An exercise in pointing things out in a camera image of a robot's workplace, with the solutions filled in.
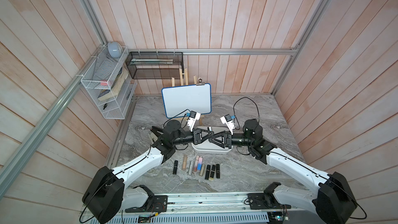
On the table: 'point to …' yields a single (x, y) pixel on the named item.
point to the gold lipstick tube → (202, 170)
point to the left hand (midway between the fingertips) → (212, 136)
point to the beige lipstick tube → (184, 162)
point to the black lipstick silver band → (175, 167)
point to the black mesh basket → (155, 65)
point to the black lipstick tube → (217, 171)
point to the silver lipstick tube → (190, 168)
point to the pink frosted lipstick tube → (196, 163)
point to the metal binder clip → (200, 83)
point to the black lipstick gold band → (207, 173)
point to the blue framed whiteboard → (179, 101)
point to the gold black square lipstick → (212, 172)
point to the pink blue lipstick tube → (200, 163)
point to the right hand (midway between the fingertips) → (210, 139)
